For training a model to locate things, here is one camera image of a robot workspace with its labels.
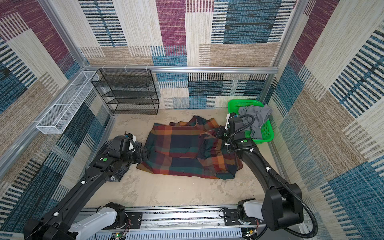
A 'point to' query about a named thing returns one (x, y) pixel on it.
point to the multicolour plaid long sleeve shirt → (189, 147)
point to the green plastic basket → (267, 129)
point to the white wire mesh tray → (55, 120)
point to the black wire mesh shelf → (128, 91)
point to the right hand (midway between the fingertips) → (217, 130)
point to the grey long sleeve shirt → (261, 114)
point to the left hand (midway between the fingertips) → (143, 151)
